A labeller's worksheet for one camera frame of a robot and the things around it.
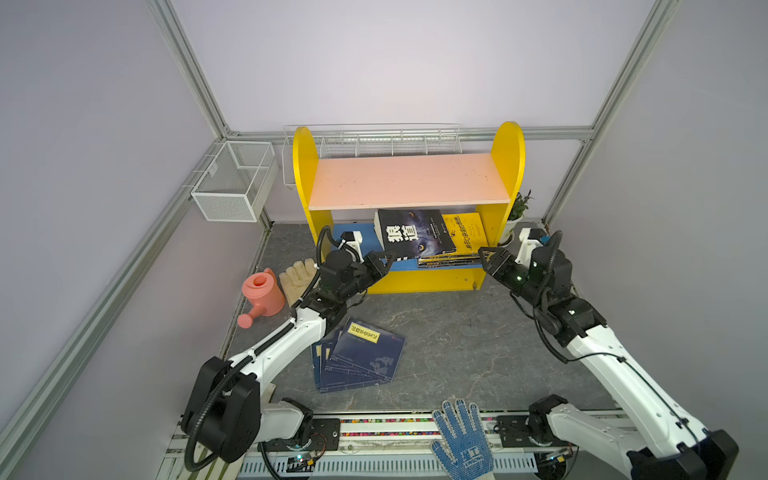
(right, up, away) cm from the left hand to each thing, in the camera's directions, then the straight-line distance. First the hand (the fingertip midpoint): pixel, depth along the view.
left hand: (398, 257), depth 76 cm
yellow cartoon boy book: (+15, -2, +12) cm, 20 cm away
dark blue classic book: (-8, -27, +10) cm, 30 cm away
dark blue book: (-18, -34, +5) cm, 38 cm away
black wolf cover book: (+4, +7, +6) cm, 10 cm away
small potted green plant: (+42, +16, +26) cm, 52 cm away
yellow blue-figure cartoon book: (+21, +8, +13) cm, 25 cm away
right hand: (+21, +1, -4) cm, 21 cm away
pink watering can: (-39, -11, +11) cm, 43 cm away
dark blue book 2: (-23, -30, +7) cm, 38 cm away
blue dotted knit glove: (+18, -46, -4) cm, 50 cm away
